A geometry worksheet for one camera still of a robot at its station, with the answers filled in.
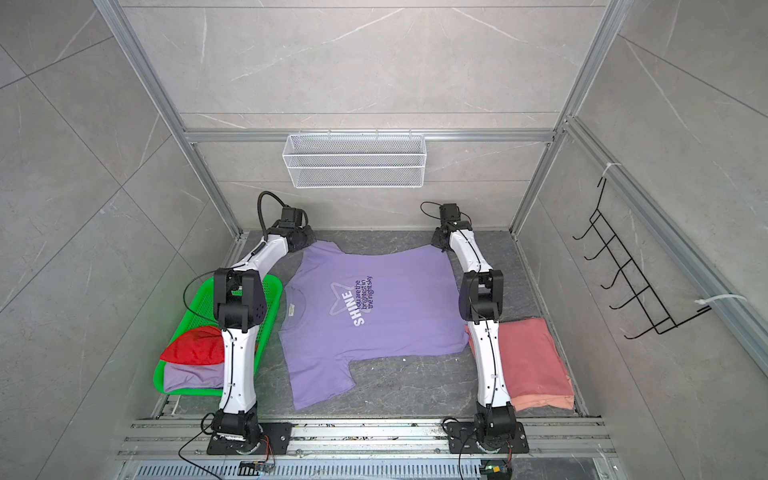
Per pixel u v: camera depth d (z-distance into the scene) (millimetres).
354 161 1007
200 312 901
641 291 628
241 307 619
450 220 880
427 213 903
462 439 726
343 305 982
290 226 858
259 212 815
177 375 735
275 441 734
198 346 768
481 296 683
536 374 798
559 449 749
